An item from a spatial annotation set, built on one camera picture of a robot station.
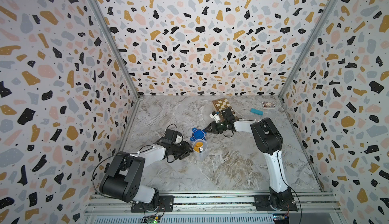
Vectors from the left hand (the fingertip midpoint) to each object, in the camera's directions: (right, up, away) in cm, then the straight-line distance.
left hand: (195, 150), depth 88 cm
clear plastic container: (+3, +2, -5) cm, 6 cm away
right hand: (+7, +10, +12) cm, 17 cm away
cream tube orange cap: (+2, +5, -6) cm, 8 cm away
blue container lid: (+1, +7, +12) cm, 15 cm away
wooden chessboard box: (+18, +28, +26) cm, 42 cm away
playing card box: (+55, +28, +29) cm, 68 cm away
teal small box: (+45, +22, +25) cm, 56 cm away
